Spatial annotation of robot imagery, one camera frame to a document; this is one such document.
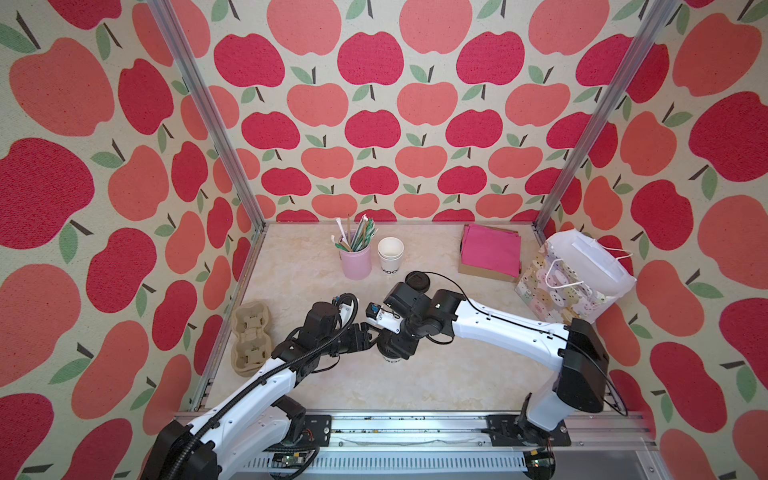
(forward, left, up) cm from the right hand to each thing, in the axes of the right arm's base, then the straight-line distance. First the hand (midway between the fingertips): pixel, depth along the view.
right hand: (399, 335), depth 79 cm
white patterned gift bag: (+15, -44, +11) cm, 47 cm away
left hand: (-2, +4, +1) cm, 5 cm away
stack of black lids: (+25, -5, -9) cm, 27 cm away
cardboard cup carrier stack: (-6, +42, -7) cm, 43 cm away
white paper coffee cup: (-8, +1, +2) cm, 8 cm away
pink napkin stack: (+41, -33, -10) cm, 54 cm away
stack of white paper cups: (+31, +5, -3) cm, 32 cm away
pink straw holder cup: (+25, +16, -4) cm, 30 cm away
